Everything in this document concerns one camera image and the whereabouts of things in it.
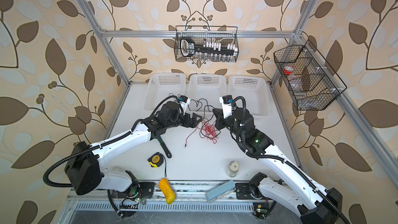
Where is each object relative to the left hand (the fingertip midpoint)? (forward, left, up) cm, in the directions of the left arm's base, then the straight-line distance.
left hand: (197, 115), depth 78 cm
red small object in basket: (+22, -47, +11) cm, 53 cm away
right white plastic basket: (+38, -40, -19) cm, 58 cm away
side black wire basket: (+10, -55, +14) cm, 58 cm away
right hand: (-3, -8, +8) cm, 12 cm away
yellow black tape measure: (-18, +21, -17) cm, 32 cm away
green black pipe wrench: (-13, +17, -20) cm, 29 cm away
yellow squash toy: (-30, +14, -16) cm, 36 cm away
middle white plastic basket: (+35, -2, -20) cm, 40 cm away
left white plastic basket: (+39, +31, -20) cm, 54 cm away
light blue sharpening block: (-31, -12, -15) cm, 37 cm away
